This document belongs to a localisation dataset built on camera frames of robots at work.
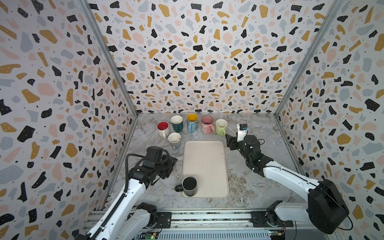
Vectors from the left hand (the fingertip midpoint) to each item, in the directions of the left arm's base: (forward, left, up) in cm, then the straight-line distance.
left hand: (177, 160), depth 77 cm
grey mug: (+20, +5, -10) cm, 23 cm away
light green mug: (+31, -27, -9) cm, 42 cm away
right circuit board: (-31, -48, -17) cm, 60 cm away
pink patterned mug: (+29, -17, -8) cm, 35 cm away
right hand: (+14, -28, +6) cm, 32 cm away
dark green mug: (+32, +4, -8) cm, 33 cm away
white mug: (+31, +14, -12) cm, 37 cm away
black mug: (-11, -6, -6) cm, 14 cm away
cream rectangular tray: (+8, -15, -17) cm, 24 cm away
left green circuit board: (-30, +13, -17) cm, 37 cm away
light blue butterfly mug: (+32, -7, -8) cm, 33 cm away
